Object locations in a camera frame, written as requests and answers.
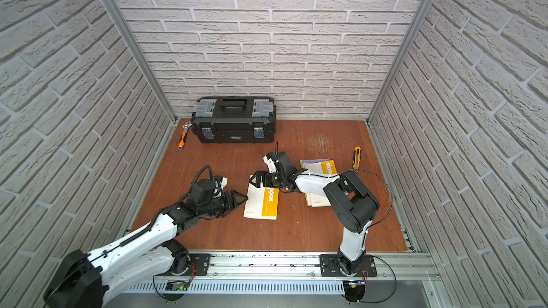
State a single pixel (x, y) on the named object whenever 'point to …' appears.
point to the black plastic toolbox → (234, 120)
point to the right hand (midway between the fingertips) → (260, 181)
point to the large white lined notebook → (262, 203)
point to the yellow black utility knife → (357, 155)
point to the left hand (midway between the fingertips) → (247, 199)
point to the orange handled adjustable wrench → (183, 138)
